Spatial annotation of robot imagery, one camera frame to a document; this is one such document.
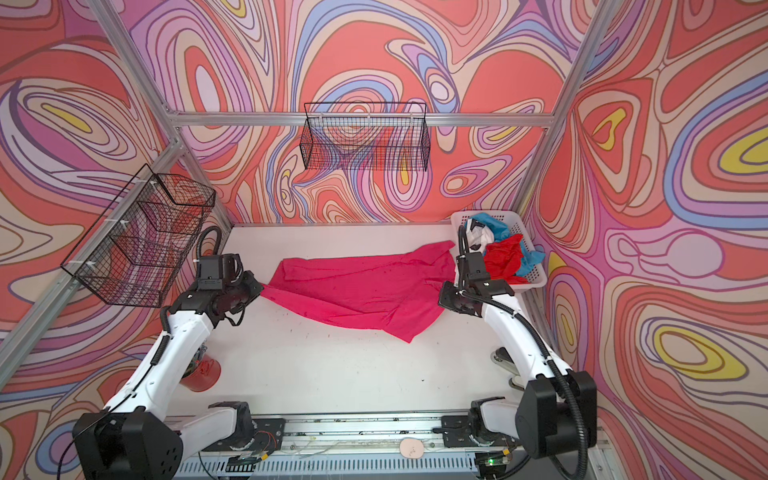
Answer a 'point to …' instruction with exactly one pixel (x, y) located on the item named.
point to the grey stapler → (501, 357)
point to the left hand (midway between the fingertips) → (265, 281)
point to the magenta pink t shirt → (394, 293)
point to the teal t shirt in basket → (501, 231)
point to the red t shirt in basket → (503, 258)
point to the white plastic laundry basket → (537, 276)
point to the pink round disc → (411, 447)
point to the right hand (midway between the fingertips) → (448, 306)
